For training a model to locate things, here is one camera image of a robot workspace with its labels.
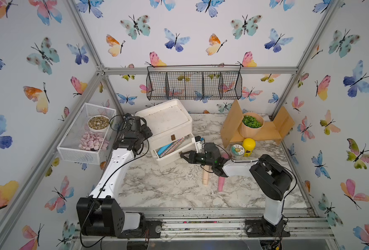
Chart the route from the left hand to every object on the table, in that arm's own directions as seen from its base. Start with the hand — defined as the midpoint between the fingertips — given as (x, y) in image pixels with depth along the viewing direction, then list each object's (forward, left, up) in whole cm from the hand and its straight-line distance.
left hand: (149, 127), depth 82 cm
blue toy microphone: (-5, -6, -13) cm, 15 cm away
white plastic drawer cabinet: (+2, -11, -1) cm, 12 cm away
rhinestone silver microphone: (-3, -12, -12) cm, 17 cm away
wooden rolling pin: (-17, -29, -22) cm, 41 cm away
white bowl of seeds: (-4, +21, +8) cm, 23 cm away
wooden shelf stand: (+9, -75, -16) cm, 77 cm away
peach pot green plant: (+5, -57, -5) cm, 57 cm away
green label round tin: (-6, -49, -16) cm, 52 cm away
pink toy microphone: (-19, -38, -23) cm, 49 cm away
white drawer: (-7, -4, -4) cm, 10 cm away
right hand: (-10, -16, -11) cm, 22 cm away
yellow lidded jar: (-2, -56, -15) cm, 58 cm away
